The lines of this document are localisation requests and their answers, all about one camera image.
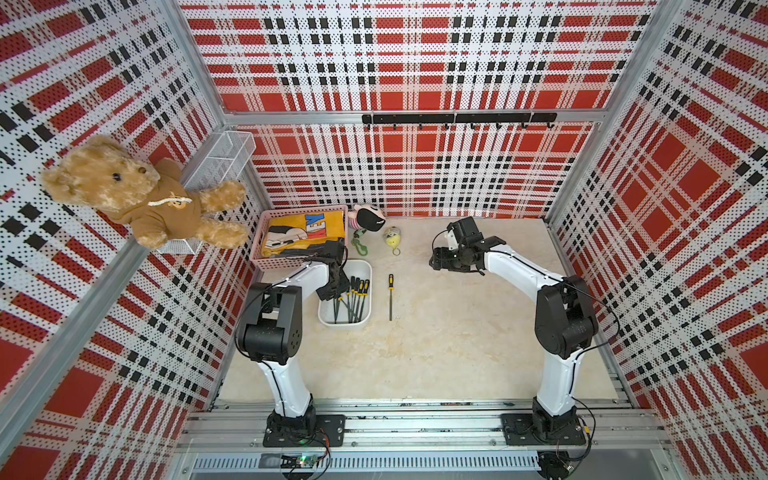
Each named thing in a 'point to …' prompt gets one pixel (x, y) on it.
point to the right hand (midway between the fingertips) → (442, 261)
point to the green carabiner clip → (362, 249)
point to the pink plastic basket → (260, 261)
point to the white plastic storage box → (355, 268)
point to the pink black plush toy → (366, 218)
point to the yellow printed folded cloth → (298, 231)
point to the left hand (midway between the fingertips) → (342, 288)
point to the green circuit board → (297, 462)
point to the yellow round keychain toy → (392, 236)
